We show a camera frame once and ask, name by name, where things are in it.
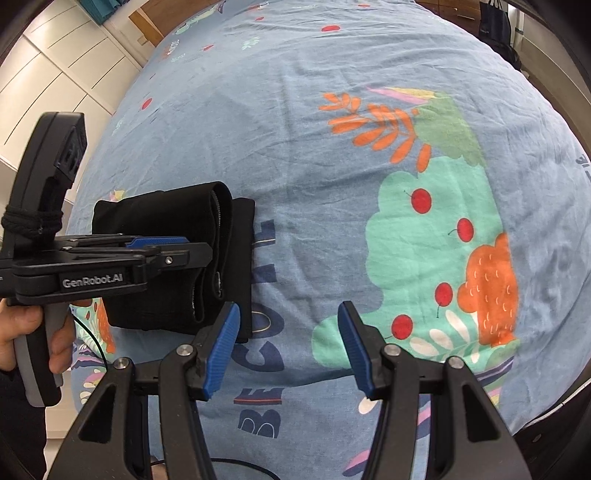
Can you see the person's left hand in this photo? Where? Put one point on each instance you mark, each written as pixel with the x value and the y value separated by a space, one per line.
pixel 60 341

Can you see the wooden headboard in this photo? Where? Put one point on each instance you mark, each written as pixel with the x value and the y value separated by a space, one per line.
pixel 152 23

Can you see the teal curtain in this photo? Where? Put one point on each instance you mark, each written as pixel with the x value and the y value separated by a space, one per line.
pixel 104 9

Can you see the blue printed blanket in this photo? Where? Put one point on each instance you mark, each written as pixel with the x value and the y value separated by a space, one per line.
pixel 323 138

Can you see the person's left forearm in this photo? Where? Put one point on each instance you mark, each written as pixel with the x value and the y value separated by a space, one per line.
pixel 21 424

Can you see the wooden dresser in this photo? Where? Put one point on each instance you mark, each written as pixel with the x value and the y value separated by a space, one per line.
pixel 443 5

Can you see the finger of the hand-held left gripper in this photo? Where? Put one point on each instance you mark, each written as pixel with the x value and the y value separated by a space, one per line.
pixel 184 261
pixel 157 241

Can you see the black backpack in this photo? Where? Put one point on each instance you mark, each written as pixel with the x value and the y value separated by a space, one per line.
pixel 512 55

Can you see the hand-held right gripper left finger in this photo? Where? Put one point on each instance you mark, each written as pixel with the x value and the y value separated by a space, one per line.
pixel 224 350

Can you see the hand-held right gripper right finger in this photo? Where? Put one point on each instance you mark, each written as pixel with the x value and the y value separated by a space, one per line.
pixel 355 350

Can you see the white wardrobe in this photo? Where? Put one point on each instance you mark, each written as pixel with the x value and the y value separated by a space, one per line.
pixel 55 60

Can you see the black tote bag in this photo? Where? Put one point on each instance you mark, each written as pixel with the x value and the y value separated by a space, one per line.
pixel 494 21

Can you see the black pants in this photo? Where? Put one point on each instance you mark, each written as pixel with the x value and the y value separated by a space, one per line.
pixel 184 212

